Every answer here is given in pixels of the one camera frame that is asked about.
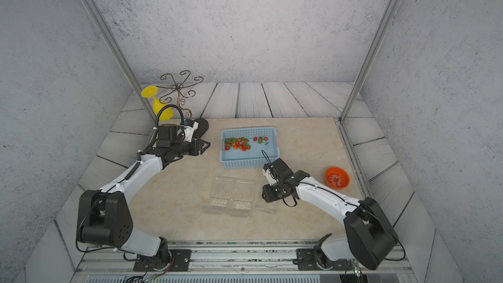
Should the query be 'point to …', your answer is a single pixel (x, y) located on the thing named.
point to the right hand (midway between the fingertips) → (267, 195)
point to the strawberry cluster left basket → (237, 143)
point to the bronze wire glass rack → (167, 81)
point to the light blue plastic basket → (255, 158)
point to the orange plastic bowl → (336, 178)
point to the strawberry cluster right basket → (260, 140)
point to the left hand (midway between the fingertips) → (209, 143)
